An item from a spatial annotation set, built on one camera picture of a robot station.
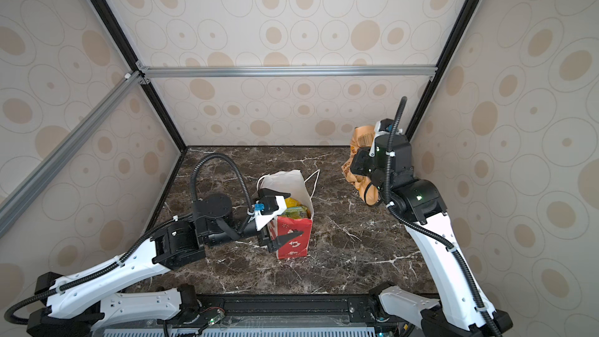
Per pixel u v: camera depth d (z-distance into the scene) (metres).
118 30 0.80
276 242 0.50
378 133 0.54
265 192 0.54
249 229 0.49
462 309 0.36
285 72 0.90
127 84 0.84
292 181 0.85
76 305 0.39
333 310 0.75
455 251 0.38
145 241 0.44
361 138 0.61
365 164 0.55
